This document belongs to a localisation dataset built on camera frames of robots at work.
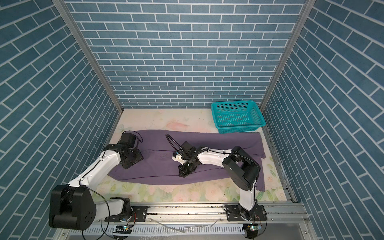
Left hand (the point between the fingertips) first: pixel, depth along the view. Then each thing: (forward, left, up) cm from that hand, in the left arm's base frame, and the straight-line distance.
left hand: (141, 159), depth 86 cm
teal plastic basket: (+32, -60, +3) cm, 68 cm away
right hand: (-8, -23, -5) cm, 24 cm away
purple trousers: (+13, -5, -9) cm, 16 cm away
